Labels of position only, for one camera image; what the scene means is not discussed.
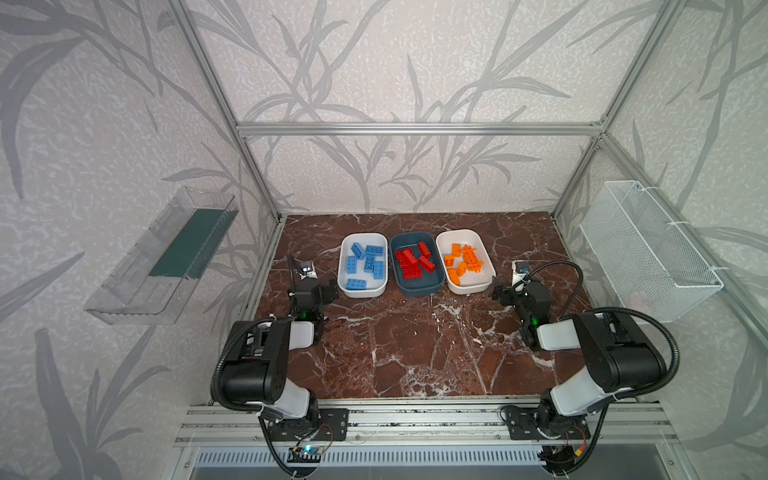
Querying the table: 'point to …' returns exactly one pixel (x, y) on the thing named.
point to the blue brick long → (351, 264)
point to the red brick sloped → (403, 259)
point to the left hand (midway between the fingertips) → (318, 270)
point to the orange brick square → (449, 261)
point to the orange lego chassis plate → (470, 258)
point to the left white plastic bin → (362, 268)
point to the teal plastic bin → (430, 283)
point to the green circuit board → (304, 454)
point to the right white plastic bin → (471, 282)
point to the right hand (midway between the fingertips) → (510, 268)
